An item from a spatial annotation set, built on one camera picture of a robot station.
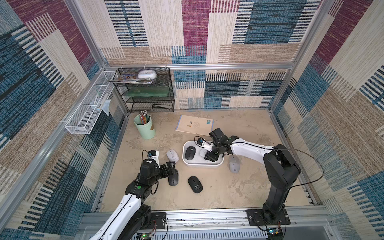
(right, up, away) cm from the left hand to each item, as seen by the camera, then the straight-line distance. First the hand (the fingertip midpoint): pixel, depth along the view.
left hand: (168, 163), depth 83 cm
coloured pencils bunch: (-18, +26, +12) cm, 34 cm away
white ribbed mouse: (+1, +2, +11) cm, 11 cm away
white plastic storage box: (+17, -1, +11) cm, 20 cm away
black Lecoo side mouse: (+2, -9, +2) cm, 10 cm away
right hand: (+22, +5, +10) cm, 25 cm away
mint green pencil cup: (-17, +17, +18) cm, 30 cm away
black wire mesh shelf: (-20, +46, +25) cm, 56 cm away
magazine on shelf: (-24, +49, +9) cm, 55 cm away
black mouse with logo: (+11, +4, +12) cm, 17 cm away
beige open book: (+14, +21, +29) cm, 38 cm away
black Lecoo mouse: (+14, -11, 0) cm, 18 cm away
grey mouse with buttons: (+37, -2, +6) cm, 38 cm away
